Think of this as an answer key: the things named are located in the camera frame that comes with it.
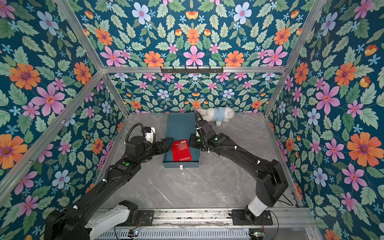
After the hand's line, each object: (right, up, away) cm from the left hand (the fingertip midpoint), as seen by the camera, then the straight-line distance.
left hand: (170, 140), depth 77 cm
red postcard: (+5, -6, +5) cm, 10 cm away
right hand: (+11, +1, +4) cm, 12 cm away
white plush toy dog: (+29, +16, +31) cm, 45 cm away
